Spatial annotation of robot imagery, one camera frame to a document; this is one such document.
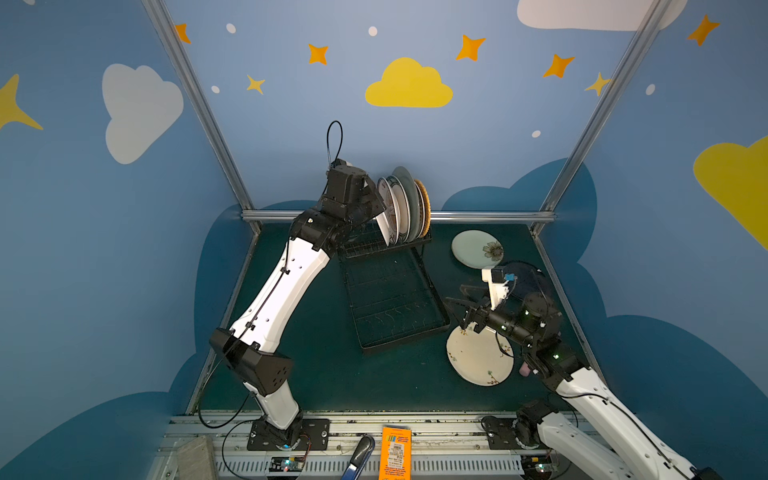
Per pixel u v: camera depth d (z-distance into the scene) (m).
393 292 1.01
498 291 0.63
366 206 0.62
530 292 0.56
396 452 0.68
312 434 0.74
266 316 0.44
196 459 0.69
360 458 0.68
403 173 0.82
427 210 0.81
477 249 1.16
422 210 0.80
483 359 0.86
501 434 0.75
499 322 0.62
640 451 0.43
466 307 0.62
